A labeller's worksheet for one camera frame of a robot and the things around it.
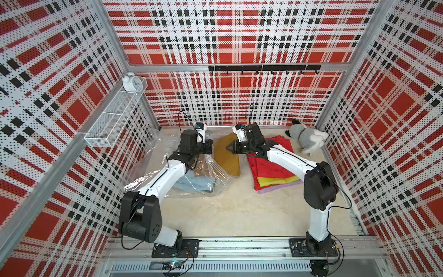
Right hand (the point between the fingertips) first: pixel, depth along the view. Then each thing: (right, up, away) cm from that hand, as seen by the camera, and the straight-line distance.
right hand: (230, 146), depth 87 cm
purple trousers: (+23, -22, +2) cm, 32 cm away
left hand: (-8, +3, 0) cm, 8 cm away
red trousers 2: (+18, -12, +3) cm, 22 cm away
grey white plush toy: (+47, +4, +15) cm, 50 cm away
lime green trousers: (+19, -18, +2) cm, 26 cm away
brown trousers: (-1, -7, -2) cm, 8 cm away
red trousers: (+32, +2, +15) cm, 35 cm away
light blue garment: (-20, -17, -3) cm, 26 cm away
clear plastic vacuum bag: (-13, -15, -2) cm, 20 cm away
